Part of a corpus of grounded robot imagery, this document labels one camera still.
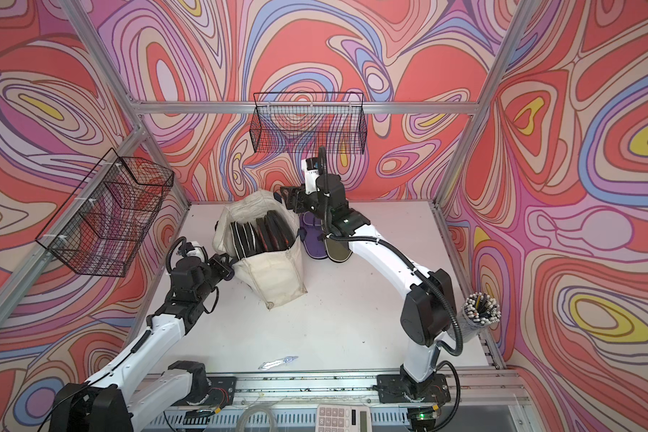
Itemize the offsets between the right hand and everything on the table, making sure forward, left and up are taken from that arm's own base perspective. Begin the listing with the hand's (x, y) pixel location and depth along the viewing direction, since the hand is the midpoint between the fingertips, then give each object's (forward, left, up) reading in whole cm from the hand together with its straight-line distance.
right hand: (291, 194), depth 78 cm
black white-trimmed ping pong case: (-3, +17, -16) cm, 24 cm away
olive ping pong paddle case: (-1, -14, -28) cm, 31 cm away
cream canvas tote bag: (-18, +6, -16) cm, 25 cm away
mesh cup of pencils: (-31, -49, -16) cm, 61 cm away
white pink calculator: (-51, -12, -32) cm, 62 cm away
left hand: (-10, +20, -16) cm, 27 cm away
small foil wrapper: (-37, +6, -32) cm, 50 cm away
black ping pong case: (0, +8, -17) cm, 19 cm away
